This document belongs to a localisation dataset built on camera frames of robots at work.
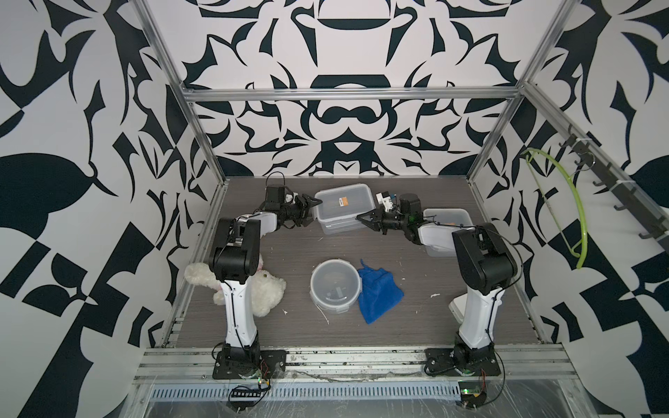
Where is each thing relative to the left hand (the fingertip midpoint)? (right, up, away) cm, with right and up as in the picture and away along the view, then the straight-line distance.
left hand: (320, 202), depth 99 cm
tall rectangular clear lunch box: (+7, -2, -3) cm, 8 cm away
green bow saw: (+68, -15, -32) cm, 77 cm away
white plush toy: (-15, -26, -20) cm, 36 cm away
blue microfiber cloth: (+19, -29, -14) cm, 38 cm away
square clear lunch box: (+33, -6, -29) cm, 45 cm away
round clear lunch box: (+6, -26, -17) cm, 31 cm away
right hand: (+14, -5, -7) cm, 16 cm away
